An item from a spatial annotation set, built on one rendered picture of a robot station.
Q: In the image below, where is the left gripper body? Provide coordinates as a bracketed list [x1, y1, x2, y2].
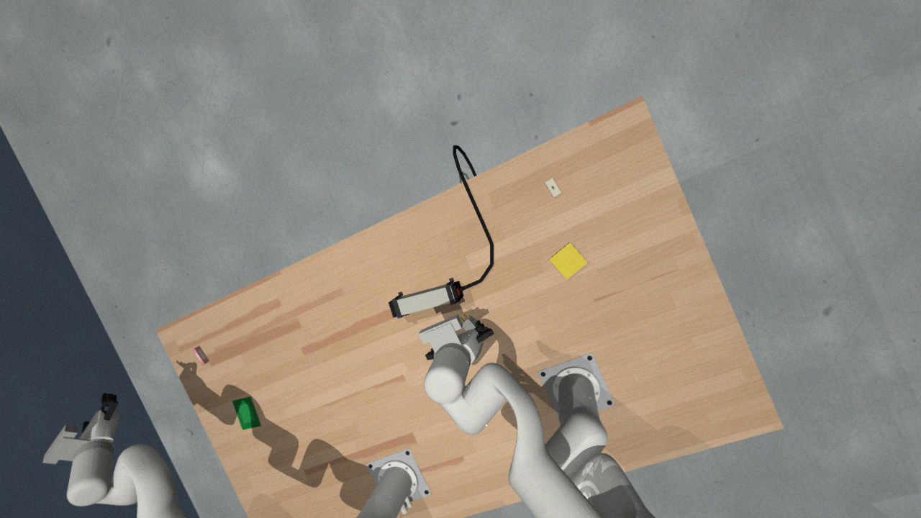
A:
[80, 410, 119, 447]

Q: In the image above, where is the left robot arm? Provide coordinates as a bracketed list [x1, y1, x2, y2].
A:
[43, 424, 418, 518]

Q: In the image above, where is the yellow square block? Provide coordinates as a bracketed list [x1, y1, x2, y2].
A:
[549, 243, 588, 280]

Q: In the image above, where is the small pink block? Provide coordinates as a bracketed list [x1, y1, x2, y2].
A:
[192, 346, 209, 365]

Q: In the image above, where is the white charger plug with brass prongs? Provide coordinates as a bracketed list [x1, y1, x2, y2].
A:
[460, 315, 476, 331]

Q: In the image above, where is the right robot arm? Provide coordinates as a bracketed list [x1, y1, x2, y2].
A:
[419, 314, 655, 518]

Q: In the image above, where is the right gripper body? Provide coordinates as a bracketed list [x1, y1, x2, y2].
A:
[457, 329, 483, 364]

